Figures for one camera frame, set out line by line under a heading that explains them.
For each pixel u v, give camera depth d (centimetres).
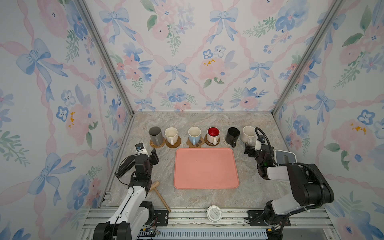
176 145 100
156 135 93
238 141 103
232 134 95
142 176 65
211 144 100
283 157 90
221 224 73
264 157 73
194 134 96
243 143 100
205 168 92
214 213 70
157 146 100
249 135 97
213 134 103
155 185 83
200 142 102
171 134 98
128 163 88
